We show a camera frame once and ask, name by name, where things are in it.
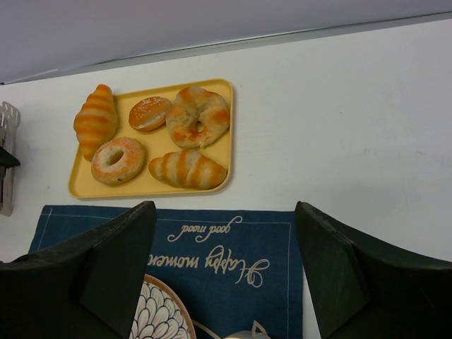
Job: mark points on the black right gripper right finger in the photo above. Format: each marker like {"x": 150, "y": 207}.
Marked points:
{"x": 363, "y": 287}

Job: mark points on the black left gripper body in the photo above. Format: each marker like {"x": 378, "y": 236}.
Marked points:
{"x": 10, "y": 121}

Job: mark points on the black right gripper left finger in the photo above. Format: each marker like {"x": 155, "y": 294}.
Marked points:
{"x": 85, "y": 287}

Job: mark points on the large orange striped croissant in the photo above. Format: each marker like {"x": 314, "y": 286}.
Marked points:
{"x": 97, "y": 121}

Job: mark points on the floral patterned ceramic plate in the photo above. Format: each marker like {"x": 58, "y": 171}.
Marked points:
{"x": 160, "y": 313}

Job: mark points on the blue cloth placemat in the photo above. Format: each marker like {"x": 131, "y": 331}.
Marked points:
{"x": 234, "y": 270}

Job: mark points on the round glazed bun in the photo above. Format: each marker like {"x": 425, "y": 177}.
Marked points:
{"x": 149, "y": 114}

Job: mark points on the small striped croissant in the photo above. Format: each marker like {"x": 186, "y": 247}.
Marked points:
{"x": 187, "y": 169}

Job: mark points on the yellow plastic tray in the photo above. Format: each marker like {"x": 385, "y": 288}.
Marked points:
{"x": 82, "y": 184}

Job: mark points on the curled brown croissant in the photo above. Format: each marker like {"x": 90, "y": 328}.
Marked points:
{"x": 197, "y": 118}

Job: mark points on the sugared ring donut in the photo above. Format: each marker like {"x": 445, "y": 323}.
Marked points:
{"x": 118, "y": 161}

